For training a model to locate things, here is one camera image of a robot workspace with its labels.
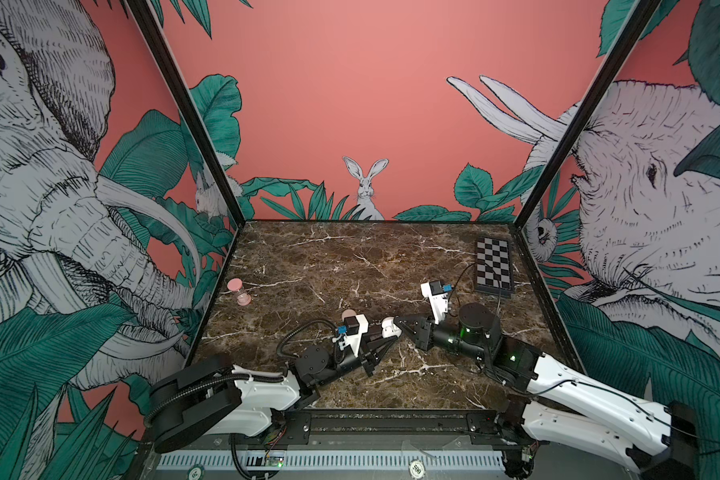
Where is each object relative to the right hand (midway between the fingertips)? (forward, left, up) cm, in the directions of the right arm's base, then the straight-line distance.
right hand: (394, 323), depth 65 cm
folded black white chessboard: (+33, -38, -24) cm, 56 cm away
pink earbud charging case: (+15, +13, -25) cm, 32 cm away
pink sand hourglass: (+20, +47, -16) cm, 53 cm away
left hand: (-1, 0, -4) cm, 4 cm away
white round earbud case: (0, +1, -3) cm, 3 cm away
